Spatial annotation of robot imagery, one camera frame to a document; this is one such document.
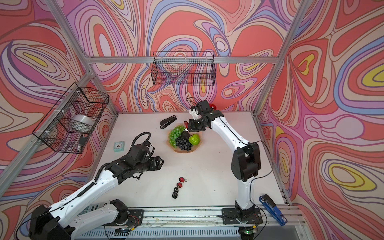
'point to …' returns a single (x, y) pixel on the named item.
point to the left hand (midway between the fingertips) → (160, 161)
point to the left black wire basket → (68, 125)
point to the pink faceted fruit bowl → (179, 150)
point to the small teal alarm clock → (118, 146)
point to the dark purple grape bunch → (183, 144)
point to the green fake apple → (194, 139)
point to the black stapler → (166, 122)
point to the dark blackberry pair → (174, 195)
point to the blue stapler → (271, 206)
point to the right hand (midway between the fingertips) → (189, 131)
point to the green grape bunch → (175, 134)
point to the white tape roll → (81, 123)
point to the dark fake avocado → (185, 135)
